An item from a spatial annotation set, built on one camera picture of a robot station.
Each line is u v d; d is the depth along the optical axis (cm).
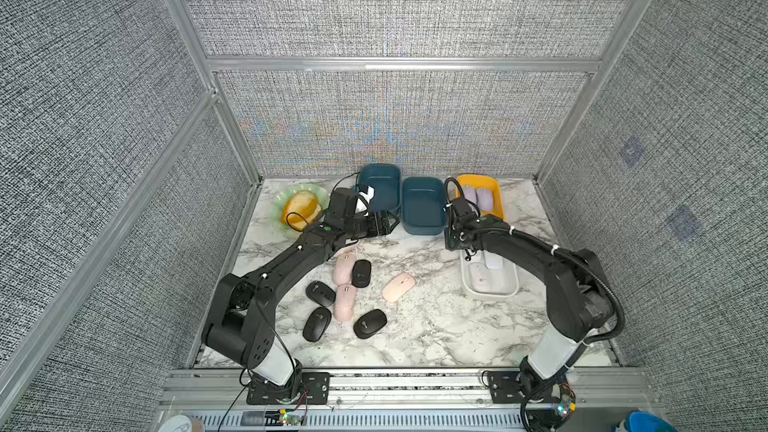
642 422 62
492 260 62
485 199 109
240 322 44
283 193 107
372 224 75
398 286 90
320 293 88
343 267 93
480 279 90
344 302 86
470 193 112
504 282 92
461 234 67
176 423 65
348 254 97
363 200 69
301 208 101
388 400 74
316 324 83
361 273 90
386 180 116
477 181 111
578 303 47
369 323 84
